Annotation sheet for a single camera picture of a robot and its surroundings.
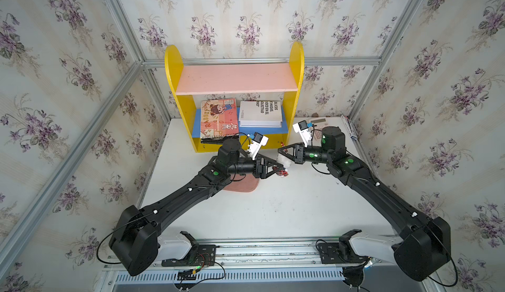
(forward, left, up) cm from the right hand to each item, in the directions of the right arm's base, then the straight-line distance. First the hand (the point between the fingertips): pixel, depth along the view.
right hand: (282, 151), depth 71 cm
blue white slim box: (+38, -46, -28) cm, 66 cm away
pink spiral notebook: (+30, +30, -13) cm, 44 cm away
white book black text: (+30, +9, -10) cm, 34 cm away
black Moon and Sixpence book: (+25, +33, -26) cm, 48 cm away
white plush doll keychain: (-5, -1, -1) cm, 5 cm away
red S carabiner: (-8, 0, -2) cm, 8 cm away
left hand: (-8, 0, -1) cm, 8 cm away
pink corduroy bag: (-1, +15, -24) cm, 29 cm away
